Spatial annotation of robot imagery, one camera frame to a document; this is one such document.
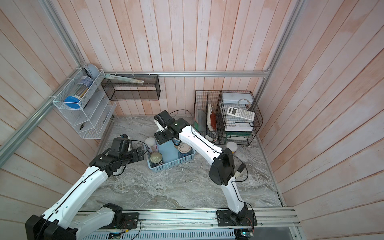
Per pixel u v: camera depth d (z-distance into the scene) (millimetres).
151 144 928
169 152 931
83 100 715
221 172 490
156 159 837
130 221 729
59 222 385
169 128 594
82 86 762
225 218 732
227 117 941
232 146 858
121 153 603
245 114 906
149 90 1073
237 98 999
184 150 879
